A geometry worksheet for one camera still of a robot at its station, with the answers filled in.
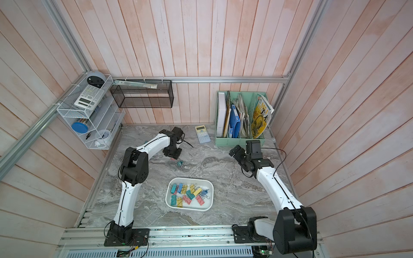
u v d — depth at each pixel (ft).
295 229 1.33
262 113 3.28
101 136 2.68
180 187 2.89
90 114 2.40
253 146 2.10
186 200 2.70
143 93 3.49
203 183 2.88
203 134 3.75
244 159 2.33
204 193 2.75
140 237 2.38
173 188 2.81
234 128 3.14
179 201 2.72
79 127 2.52
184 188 2.84
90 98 2.54
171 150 2.89
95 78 2.64
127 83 2.99
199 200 2.75
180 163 3.11
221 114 3.12
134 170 2.04
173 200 2.75
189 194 2.79
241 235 2.40
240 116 3.13
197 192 2.77
